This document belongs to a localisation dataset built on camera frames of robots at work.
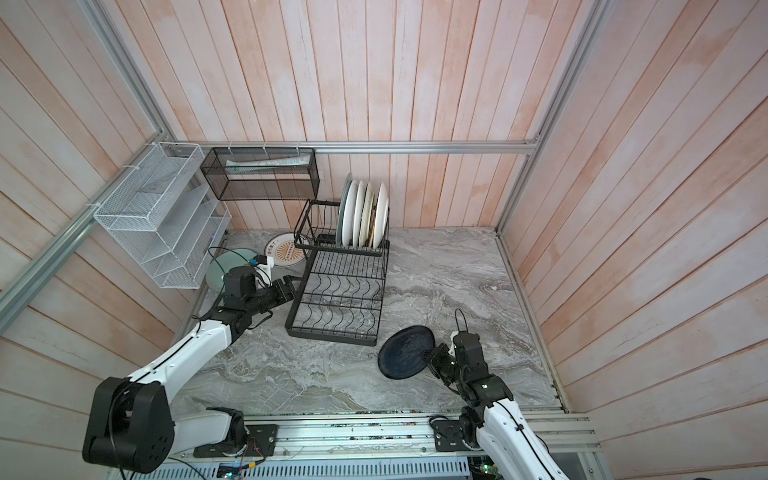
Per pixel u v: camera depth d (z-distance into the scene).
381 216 0.79
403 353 0.88
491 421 0.55
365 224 0.78
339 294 1.00
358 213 0.76
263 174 1.04
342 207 0.75
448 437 0.73
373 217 0.78
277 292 0.75
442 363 0.74
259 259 0.77
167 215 0.73
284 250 1.14
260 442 0.73
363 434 0.76
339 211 0.75
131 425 0.40
